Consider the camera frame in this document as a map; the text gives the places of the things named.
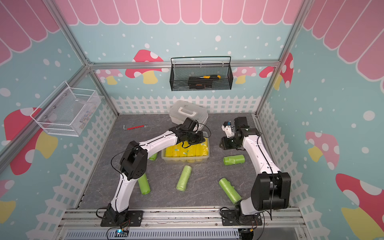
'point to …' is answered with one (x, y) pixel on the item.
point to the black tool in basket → (199, 83)
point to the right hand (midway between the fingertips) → (224, 144)
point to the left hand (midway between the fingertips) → (205, 141)
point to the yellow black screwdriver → (207, 77)
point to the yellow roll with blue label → (191, 151)
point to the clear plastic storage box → (187, 160)
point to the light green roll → (184, 178)
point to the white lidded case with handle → (181, 110)
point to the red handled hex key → (130, 128)
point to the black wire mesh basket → (201, 73)
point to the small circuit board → (121, 233)
